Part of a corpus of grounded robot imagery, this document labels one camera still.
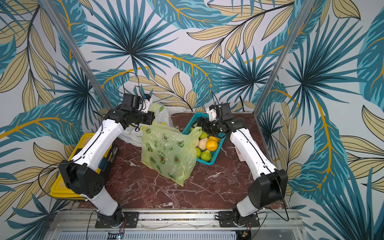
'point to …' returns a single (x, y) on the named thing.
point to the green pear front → (198, 152)
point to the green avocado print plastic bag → (169, 151)
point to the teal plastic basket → (222, 138)
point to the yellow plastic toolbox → (60, 189)
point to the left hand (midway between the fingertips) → (154, 118)
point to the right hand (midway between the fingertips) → (198, 127)
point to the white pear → (202, 143)
